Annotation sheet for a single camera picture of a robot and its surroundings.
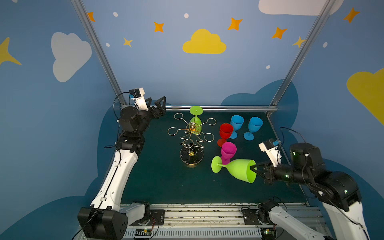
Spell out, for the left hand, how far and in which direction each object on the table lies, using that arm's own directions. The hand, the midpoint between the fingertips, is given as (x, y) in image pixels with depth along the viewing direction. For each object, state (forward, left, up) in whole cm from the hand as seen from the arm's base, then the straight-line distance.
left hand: (156, 97), depth 66 cm
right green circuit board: (-46, -55, -47) cm, 86 cm away
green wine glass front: (-29, -35, -11) cm, 47 cm away
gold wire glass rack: (-4, -16, -41) cm, 45 cm away
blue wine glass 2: (+10, -57, -30) cm, 65 cm away
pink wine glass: (-9, -37, -31) cm, 49 cm away
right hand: (-27, -41, -11) cm, 50 cm away
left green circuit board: (-47, +7, -47) cm, 67 cm away
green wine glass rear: (+4, -18, -21) cm, 28 cm away
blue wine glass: (+13, -46, -30) cm, 57 cm away
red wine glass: (+4, -37, -29) cm, 48 cm away
